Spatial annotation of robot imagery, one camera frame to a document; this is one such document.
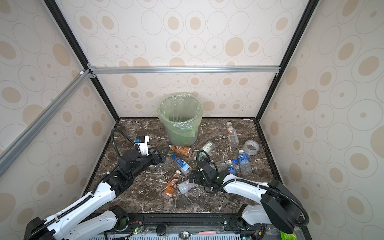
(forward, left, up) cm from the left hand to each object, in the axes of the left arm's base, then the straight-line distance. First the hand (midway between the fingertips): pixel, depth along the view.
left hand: (167, 147), depth 72 cm
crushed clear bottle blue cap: (-2, -36, -21) cm, 42 cm away
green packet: (-34, -57, -22) cm, 70 cm away
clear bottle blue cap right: (+3, -45, -27) cm, 53 cm away
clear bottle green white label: (+23, -40, -25) cm, 52 cm away
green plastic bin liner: (+35, -4, -11) cm, 37 cm away
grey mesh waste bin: (+18, 0, -18) cm, 25 cm away
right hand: (-7, -14, -22) cm, 27 cm away
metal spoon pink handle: (-34, -9, -25) cm, 43 cm away
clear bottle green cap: (+13, -22, -21) cm, 33 cm away
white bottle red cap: (-12, -9, -20) cm, 25 cm away
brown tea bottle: (+11, -5, -21) cm, 24 cm away
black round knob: (-33, +1, -14) cm, 35 cm away
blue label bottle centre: (+1, -6, -21) cm, 21 cm away
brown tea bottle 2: (-14, 0, -20) cm, 24 cm away
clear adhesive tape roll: (+17, -52, -27) cm, 61 cm away
